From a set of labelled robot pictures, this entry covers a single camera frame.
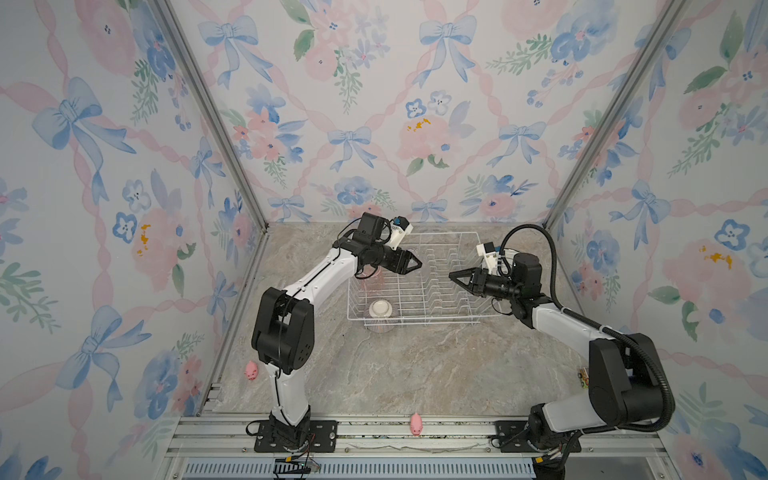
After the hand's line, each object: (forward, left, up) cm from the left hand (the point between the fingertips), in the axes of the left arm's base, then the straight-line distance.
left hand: (413, 258), depth 87 cm
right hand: (-7, -10, 0) cm, 12 cm away
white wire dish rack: (-2, -6, -17) cm, 18 cm away
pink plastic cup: (-2, +12, -10) cm, 16 cm away
